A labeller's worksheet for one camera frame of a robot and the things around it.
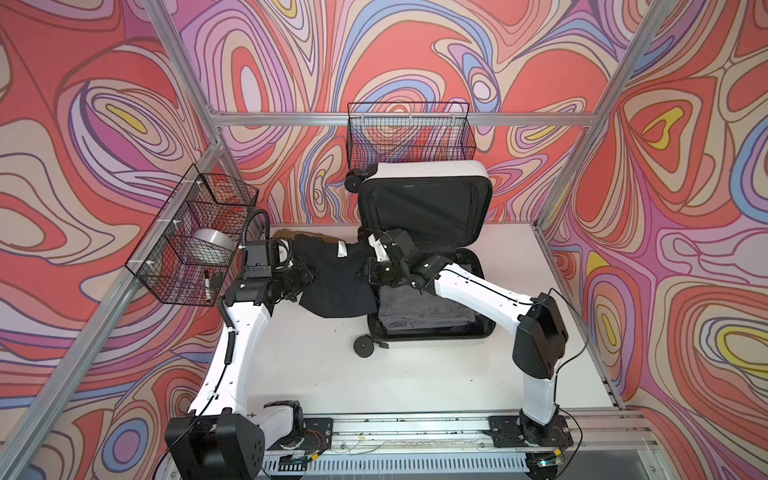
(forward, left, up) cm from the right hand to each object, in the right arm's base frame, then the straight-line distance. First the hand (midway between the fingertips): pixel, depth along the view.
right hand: (359, 281), depth 81 cm
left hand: (+1, +10, +5) cm, 11 cm away
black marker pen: (-5, +36, +7) cm, 38 cm away
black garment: (-2, +5, 0) cm, 6 cm away
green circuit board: (-39, +16, -19) cm, 46 cm away
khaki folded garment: (+35, +32, -16) cm, 50 cm away
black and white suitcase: (+18, -25, +10) cm, 33 cm away
